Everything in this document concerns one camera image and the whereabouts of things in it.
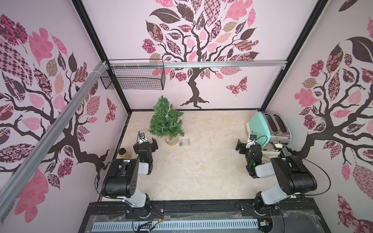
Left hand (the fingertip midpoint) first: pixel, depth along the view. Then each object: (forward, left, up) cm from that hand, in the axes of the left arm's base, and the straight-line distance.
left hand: (146, 142), depth 94 cm
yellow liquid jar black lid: (-10, +11, +2) cm, 15 cm away
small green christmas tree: (0, -16, +21) cm, 26 cm away
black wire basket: (+36, +1, +28) cm, 46 cm away
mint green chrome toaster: (+2, -77, +13) cm, 78 cm away
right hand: (0, -66, +2) cm, 66 cm away
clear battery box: (+4, -25, -6) cm, 26 cm away
